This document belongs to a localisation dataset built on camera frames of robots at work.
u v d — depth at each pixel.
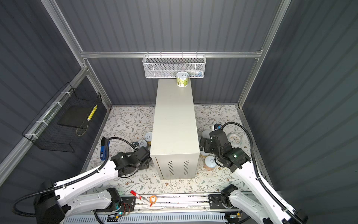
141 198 0.75
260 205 0.52
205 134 0.56
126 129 1.05
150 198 0.75
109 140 0.82
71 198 0.43
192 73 0.91
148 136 0.94
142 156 0.61
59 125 0.72
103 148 0.91
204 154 0.66
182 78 0.79
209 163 0.83
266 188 0.42
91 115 0.77
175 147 0.58
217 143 0.55
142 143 0.91
